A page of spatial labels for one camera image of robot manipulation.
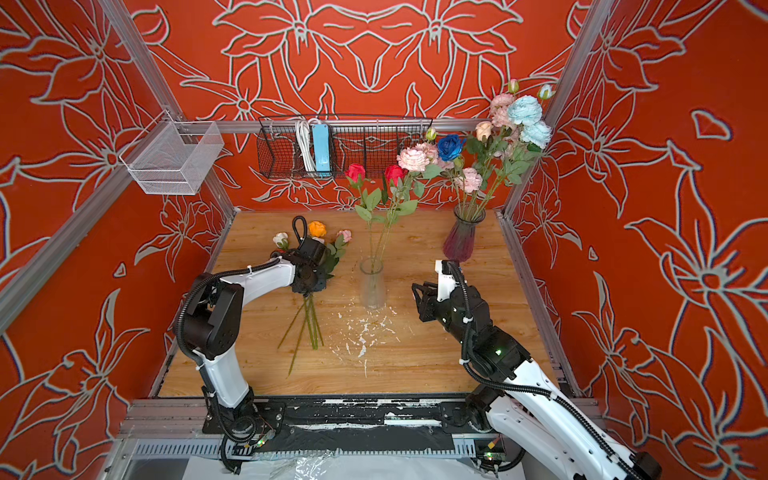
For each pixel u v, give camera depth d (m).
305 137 0.88
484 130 0.80
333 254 1.03
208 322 0.49
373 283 0.85
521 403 0.49
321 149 0.90
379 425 0.73
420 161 0.67
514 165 0.76
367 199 0.73
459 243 0.97
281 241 1.07
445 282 0.62
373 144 0.96
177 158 0.93
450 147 0.69
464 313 0.50
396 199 0.74
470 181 0.83
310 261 0.77
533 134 0.69
